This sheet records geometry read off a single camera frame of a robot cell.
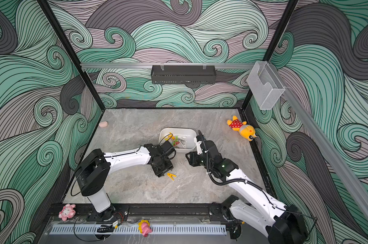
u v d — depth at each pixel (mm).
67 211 711
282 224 376
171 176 854
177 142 988
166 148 698
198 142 697
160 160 660
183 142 1005
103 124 1104
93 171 487
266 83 778
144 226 674
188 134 1037
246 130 978
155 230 697
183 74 946
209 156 578
